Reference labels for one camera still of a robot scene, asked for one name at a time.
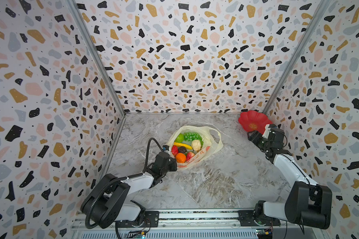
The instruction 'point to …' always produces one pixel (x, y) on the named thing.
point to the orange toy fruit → (180, 158)
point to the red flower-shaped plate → (252, 120)
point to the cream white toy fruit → (196, 145)
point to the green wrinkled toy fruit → (179, 138)
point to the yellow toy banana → (183, 145)
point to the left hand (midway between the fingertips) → (178, 159)
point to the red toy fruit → (174, 150)
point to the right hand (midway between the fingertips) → (252, 134)
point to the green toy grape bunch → (190, 136)
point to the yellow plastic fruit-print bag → (212, 143)
